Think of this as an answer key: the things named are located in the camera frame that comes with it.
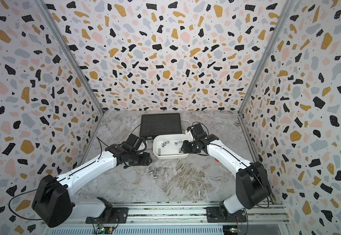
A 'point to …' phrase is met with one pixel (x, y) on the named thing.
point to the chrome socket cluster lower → (155, 170)
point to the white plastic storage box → (167, 146)
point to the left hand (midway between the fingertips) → (150, 160)
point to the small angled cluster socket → (163, 144)
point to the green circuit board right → (234, 230)
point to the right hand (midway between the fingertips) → (182, 148)
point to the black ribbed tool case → (151, 125)
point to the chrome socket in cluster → (151, 172)
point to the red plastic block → (216, 159)
